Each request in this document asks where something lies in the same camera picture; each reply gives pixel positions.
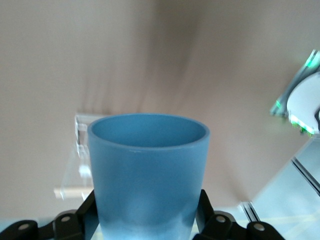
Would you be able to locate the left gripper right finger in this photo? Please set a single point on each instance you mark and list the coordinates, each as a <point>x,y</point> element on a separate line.
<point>225,227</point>

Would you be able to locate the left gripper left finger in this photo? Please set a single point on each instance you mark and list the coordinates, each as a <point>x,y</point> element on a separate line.
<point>65,225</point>

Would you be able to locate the blue plastic cup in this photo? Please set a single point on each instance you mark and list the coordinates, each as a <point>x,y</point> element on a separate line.
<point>150,175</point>

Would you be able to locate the clear acrylic cup rack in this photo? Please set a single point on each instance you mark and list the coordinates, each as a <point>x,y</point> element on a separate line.
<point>82,125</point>

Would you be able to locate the aluminium frame rail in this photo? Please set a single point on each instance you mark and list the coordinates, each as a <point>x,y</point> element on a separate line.
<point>306,175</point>

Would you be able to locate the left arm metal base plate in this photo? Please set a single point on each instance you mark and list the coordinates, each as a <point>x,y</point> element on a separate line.
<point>295,85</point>

